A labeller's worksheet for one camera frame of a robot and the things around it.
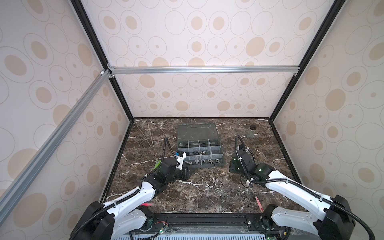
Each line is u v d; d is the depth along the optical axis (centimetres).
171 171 65
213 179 87
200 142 101
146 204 80
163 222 73
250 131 103
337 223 39
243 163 59
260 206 79
